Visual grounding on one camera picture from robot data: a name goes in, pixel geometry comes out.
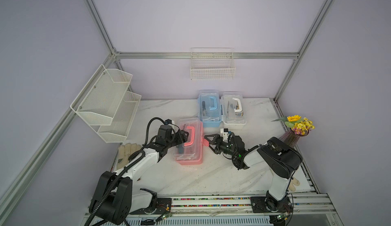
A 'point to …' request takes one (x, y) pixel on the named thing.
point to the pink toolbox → (190, 152)
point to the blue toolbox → (210, 108)
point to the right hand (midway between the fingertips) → (205, 142)
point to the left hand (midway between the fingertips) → (184, 138)
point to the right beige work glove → (294, 181)
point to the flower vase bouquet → (299, 127)
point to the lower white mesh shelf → (122, 119)
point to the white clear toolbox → (232, 108)
